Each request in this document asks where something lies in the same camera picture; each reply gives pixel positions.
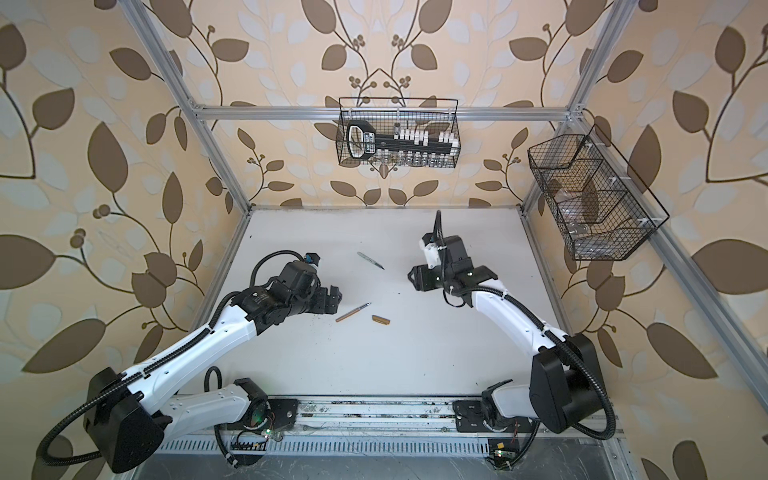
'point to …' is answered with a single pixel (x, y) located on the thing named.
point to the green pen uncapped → (370, 260)
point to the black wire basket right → (603, 208)
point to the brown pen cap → (380, 319)
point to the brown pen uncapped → (350, 313)
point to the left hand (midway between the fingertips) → (324, 292)
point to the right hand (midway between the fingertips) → (419, 274)
